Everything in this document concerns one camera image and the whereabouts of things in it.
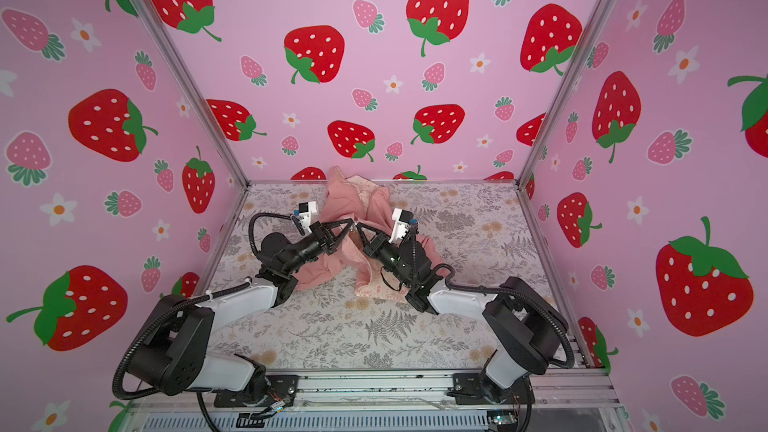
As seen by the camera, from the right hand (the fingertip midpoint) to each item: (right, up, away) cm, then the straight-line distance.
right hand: (353, 228), depth 74 cm
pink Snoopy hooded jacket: (+1, +4, +33) cm, 33 cm away
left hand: (0, +1, 0) cm, 1 cm away
